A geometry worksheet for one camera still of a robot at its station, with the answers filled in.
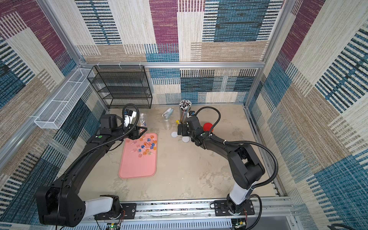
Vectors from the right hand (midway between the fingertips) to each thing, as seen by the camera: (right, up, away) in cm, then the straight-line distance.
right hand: (187, 128), depth 93 cm
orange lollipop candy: (-27, -11, +4) cm, 29 cm away
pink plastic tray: (-30, -18, -1) cm, 36 cm away
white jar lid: (-1, -8, +9) cm, 13 cm away
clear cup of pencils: (-1, +14, +3) cm, 15 cm away
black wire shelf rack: (-49, +30, +18) cm, 61 cm away
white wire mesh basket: (-65, +8, -22) cm, 69 cm away
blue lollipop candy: (-29, -12, +4) cm, 32 cm away
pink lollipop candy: (-35, -15, +2) cm, 38 cm away
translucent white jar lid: (-9, -5, +9) cm, 14 cm away
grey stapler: (-15, +10, +19) cm, 26 cm away
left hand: (-24, +1, -12) cm, 27 cm away
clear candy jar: (-14, +1, +13) cm, 19 cm away
